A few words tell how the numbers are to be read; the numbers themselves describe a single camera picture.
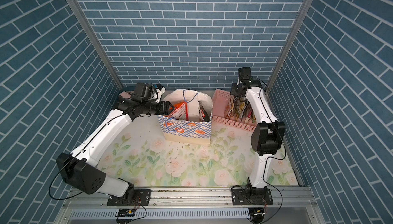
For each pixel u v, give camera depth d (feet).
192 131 2.60
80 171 1.29
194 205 2.42
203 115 2.60
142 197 2.42
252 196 2.18
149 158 2.84
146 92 1.96
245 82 2.15
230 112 3.07
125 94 3.55
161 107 2.23
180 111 2.82
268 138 1.68
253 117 3.25
